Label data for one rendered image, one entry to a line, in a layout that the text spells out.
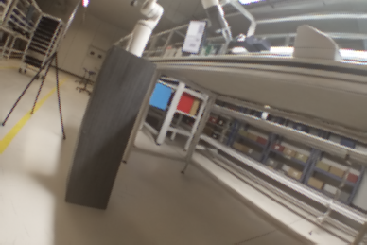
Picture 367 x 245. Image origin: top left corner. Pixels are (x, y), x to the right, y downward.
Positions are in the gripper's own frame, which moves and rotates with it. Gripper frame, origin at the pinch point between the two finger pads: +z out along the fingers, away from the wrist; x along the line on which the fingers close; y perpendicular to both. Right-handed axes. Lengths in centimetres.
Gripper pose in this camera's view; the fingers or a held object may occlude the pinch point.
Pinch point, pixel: (229, 41)
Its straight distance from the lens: 96.0
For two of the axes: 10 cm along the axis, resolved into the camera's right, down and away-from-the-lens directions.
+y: -8.7, 4.2, -2.7
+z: 3.4, 9.0, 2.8
